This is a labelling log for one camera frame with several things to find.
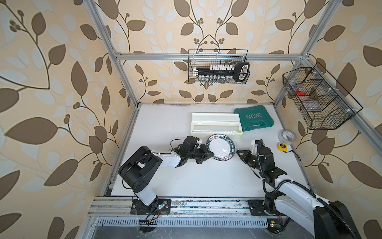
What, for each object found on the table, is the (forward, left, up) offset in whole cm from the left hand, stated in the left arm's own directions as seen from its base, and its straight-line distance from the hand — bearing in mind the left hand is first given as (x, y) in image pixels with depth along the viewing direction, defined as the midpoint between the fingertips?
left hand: (213, 152), depth 83 cm
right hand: (+2, -13, -2) cm, 14 cm away
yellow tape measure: (+8, -45, -7) cm, 46 cm away
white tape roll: (+17, -52, -9) cm, 55 cm away
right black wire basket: (+15, -54, +25) cm, 61 cm away
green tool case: (+30, -31, -4) cm, 43 cm away
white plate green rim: (+7, -6, -4) cm, 10 cm away
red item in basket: (+25, -48, +24) cm, 59 cm away
